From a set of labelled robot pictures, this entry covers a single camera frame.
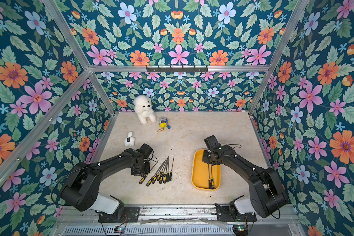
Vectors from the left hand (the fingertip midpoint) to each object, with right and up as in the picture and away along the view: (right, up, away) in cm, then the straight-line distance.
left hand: (148, 172), depth 88 cm
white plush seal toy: (-7, +42, +13) cm, 44 cm away
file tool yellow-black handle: (+14, 0, 0) cm, 14 cm away
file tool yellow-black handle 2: (+39, -3, -4) cm, 39 cm away
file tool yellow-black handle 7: (+12, 0, 0) cm, 12 cm away
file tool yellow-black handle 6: (+9, -3, -2) cm, 9 cm away
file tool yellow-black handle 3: (-2, -3, -4) cm, 6 cm away
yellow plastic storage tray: (+32, 0, -2) cm, 32 cm away
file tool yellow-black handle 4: (+3, -3, -3) cm, 5 cm away
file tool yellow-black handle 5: (+5, -3, -3) cm, 6 cm away
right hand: (+36, +8, 0) cm, 37 cm away
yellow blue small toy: (+6, +30, +19) cm, 36 cm away
